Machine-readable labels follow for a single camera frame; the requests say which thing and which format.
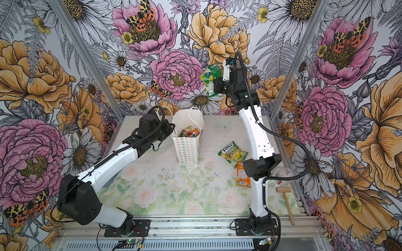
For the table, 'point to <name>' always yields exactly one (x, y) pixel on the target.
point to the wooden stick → (285, 190)
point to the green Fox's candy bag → (233, 154)
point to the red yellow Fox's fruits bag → (187, 132)
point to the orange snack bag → (243, 180)
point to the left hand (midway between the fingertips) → (175, 128)
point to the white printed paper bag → (187, 125)
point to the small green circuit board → (132, 241)
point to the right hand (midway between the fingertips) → (213, 84)
